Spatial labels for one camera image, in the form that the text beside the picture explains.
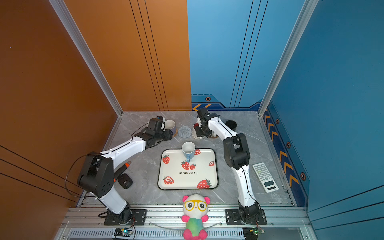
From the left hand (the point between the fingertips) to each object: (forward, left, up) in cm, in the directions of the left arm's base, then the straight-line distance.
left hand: (171, 131), depth 92 cm
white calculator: (-24, -56, -11) cm, 62 cm away
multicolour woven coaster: (+2, -16, -9) cm, 18 cm away
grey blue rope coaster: (+10, -7, -12) cm, 17 cm away
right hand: (+4, -18, -8) cm, 19 cm away
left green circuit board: (-50, +19, -14) cm, 56 cm away
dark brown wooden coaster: (+5, -28, -12) cm, 30 cm away
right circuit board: (-50, -43, -13) cm, 67 cm away
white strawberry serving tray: (-21, -3, -13) cm, 25 cm away
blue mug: (-7, -11, -9) cm, 16 cm away
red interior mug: (+4, -14, -7) cm, 16 cm away
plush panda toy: (-41, -16, -5) cm, 45 cm away
